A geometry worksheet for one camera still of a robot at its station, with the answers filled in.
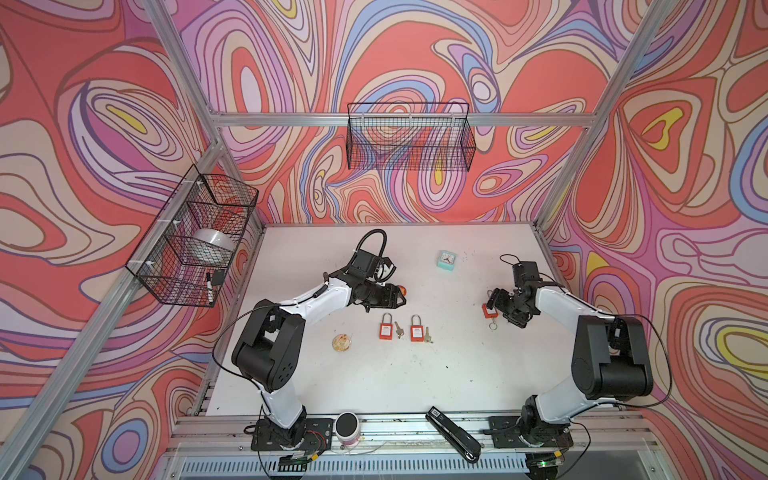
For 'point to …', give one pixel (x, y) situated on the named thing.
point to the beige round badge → (341, 342)
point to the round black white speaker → (347, 426)
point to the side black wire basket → (187, 254)
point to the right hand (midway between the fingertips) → (497, 315)
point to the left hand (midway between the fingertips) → (402, 299)
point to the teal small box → (446, 260)
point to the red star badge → (403, 290)
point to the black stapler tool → (459, 440)
